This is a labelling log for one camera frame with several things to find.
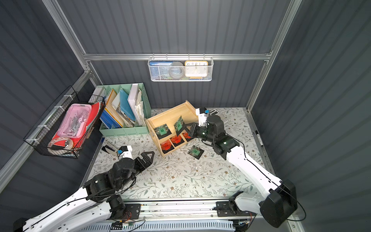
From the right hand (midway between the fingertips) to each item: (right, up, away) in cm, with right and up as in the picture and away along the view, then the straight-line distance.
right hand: (187, 124), depth 71 cm
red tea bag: (-14, -15, +25) cm, 32 cm away
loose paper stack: (-30, +11, +18) cm, 37 cm away
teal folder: (-41, +12, +23) cm, 49 cm away
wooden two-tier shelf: (-10, -2, +12) cm, 16 cm away
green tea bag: (-14, -4, +10) cm, 18 cm away
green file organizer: (-52, +21, +26) cm, 61 cm away
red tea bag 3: (+1, -9, +29) cm, 30 cm away
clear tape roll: (-54, -10, -5) cm, 55 cm away
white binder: (-36, +15, +21) cm, 44 cm away
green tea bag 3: (+6, -19, +25) cm, 32 cm away
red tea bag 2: (-7, -11, +28) cm, 31 cm away
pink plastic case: (-57, +1, +2) cm, 57 cm away
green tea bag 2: (-4, 0, +4) cm, 5 cm away
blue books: (-53, +2, +26) cm, 59 cm away
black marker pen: (+54, -11, +36) cm, 66 cm away
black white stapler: (-52, -17, +24) cm, 59 cm away
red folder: (-53, -8, -2) cm, 54 cm away
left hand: (-19, -16, 0) cm, 24 cm away
